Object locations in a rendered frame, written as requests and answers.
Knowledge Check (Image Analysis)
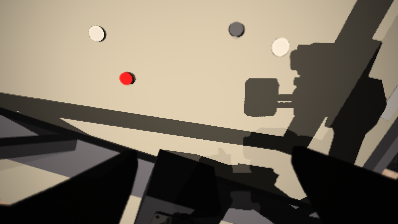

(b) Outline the grey flat bar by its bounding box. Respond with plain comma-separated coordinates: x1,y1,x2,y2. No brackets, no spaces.
377,85,398,121

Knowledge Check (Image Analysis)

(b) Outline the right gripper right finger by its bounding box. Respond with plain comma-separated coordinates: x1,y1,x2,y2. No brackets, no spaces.
291,146,398,224

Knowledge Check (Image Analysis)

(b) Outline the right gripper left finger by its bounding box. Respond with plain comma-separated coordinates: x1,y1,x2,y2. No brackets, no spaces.
0,149,138,224

